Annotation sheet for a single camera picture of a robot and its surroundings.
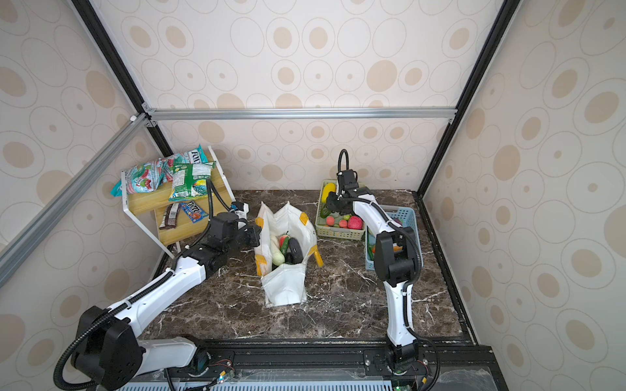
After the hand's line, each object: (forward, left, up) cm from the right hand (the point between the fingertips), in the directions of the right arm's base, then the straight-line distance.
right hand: (330, 202), depth 99 cm
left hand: (-18, +22, +9) cm, 30 cm away
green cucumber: (-18, +18, -6) cm, 27 cm away
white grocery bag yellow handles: (-34, +17, -4) cm, 38 cm away
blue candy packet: (-9, +51, +6) cm, 52 cm away
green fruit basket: (-5, -2, -10) cm, 11 cm away
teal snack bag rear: (0, +47, +23) cm, 53 cm away
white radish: (-23, +20, -4) cm, 31 cm away
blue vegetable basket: (0, -33, -9) cm, 34 cm away
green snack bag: (-12, +43, +24) cm, 51 cm away
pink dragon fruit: (-5, -10, -7) cm, 14 cm away
